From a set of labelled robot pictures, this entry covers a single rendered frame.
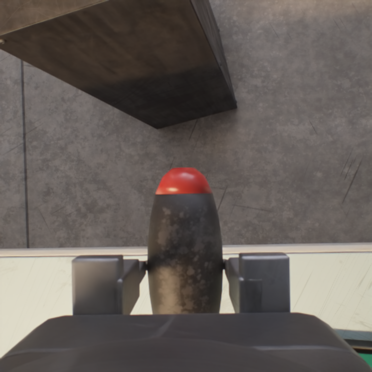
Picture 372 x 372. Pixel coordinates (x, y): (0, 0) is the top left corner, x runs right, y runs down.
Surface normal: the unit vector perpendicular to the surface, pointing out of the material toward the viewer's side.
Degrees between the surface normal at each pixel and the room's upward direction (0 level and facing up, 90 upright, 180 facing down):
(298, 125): 0
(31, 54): 90
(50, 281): 0
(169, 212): 19
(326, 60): 0
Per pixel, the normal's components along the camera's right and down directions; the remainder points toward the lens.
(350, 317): -0.18, 0.00
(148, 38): 0.23, 0.97
